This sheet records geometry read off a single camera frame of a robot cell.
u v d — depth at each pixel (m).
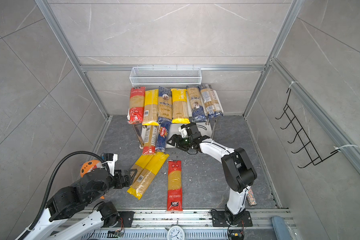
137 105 0.73
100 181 0.47
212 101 0.76
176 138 0.80
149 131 0.98
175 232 0.67
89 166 0.82
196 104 0.73
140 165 0.90
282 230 0.69
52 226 0.42
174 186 0.82
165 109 0.71
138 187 0.82
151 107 0.73
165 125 1.00
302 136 0.68
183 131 0.86
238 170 0.49
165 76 0.98
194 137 0.73
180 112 0.70
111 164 0.58
